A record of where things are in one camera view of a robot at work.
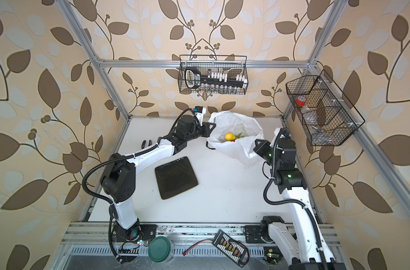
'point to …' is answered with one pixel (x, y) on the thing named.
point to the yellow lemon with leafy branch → (230, 136)
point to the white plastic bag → (234, 132)
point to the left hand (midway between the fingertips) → (217, 122)
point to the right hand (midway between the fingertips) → (256, 141)
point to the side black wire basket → (325, 111)
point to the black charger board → (230, 248)
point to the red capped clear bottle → (301, 102)
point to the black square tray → (175, 176)
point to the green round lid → (159, 248)
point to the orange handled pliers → (143, 143)
